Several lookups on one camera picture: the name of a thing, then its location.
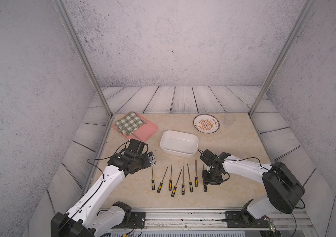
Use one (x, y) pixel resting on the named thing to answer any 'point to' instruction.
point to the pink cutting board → (143, 132)
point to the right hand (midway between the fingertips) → (206, 183)
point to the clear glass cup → (229, 119)
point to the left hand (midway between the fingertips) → (151, 162)
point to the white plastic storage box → (179, 143)
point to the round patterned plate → (206, 123)
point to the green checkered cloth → (128, 124)
